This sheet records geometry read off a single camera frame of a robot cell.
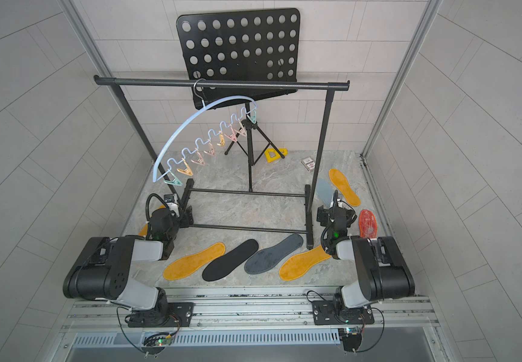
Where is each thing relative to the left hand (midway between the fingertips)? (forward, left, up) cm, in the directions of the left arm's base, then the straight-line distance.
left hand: (185, 204), depth 94 cm
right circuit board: (-45, -61, -3) cm, 76 cm away
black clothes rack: (+11, +2, -2) cm, 11 cm away
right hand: (0, -62, +1) cm, 62 cm away
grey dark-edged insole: (-21, -35, -3) cm, 41 cm away
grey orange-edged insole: (-8, -76, -2) cm, 76 cm away
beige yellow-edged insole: (+14, -69, -2) cm, 71 cm away
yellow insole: (-23, -6, -4) cm, 24 cm away
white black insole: (-23, -20, -3) cm, 31 cm away
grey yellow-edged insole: (-24, -45, -2) cm, 51 cm away
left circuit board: (-47, -2, -2) cm, 47 cm away
